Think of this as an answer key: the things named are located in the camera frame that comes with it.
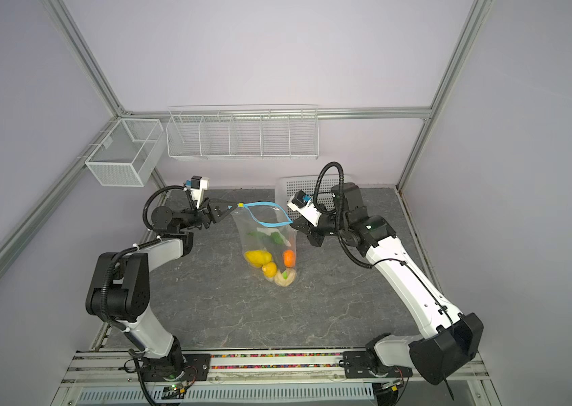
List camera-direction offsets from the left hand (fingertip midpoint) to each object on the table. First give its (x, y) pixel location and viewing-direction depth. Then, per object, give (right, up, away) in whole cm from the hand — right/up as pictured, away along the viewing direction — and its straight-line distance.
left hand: (238, 209), depth 75 cm
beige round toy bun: (+12, -24, +10) cm, 29 cm away
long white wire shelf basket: (-3, +31, +24) cm, 39 cm away
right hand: (+17, -4, -4) cm, 18 cm away
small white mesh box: (-49, +22, +25) cm, 60 cm away
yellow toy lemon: (+9, -20, +9) cm, 24 cm away
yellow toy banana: (+4, -16, +10) cm, 20 cm away
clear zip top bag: (+8, -11, +14) cm, 20 cm away
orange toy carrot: (+15, -16, +9) cm, 24 cm away
